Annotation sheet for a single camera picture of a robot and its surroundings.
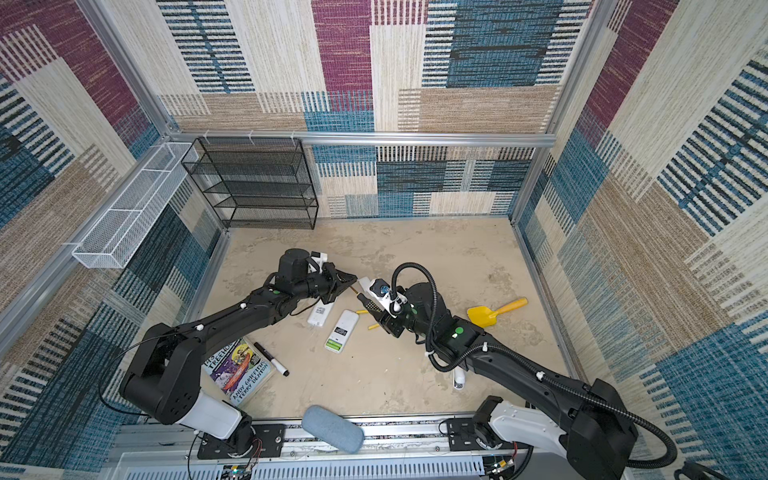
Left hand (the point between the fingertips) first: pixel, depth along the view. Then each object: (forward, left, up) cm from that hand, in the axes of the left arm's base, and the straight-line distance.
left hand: (359, 272), depth 82 cm
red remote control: (-9, +6, -17) cm, 20 cm away
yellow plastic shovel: (-4, -37, -18) cm, 42 cm away
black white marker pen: (-18, +24, -18) cm, 35 cm away
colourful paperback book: (-20, +34, -17) cm, 42 cm away
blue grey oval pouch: (-35, +5, -16) cm, 39 cm away
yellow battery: (-3, 0, -17) cm, 17 cm away
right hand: (-9, -6, 0) cm, 11 cm away
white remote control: (-3, +14, -18) cm, 22 cm away
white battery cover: (+8, 0, -17) cm, 18 cm away
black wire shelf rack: (+43, +40, -3) cm, 59 cm away
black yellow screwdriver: (-17, -6, +6) cm, 19 cm away
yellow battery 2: (-7, -3, -18) cm, 20 cm away
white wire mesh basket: (0, +56, +15) cm, 58 cm away
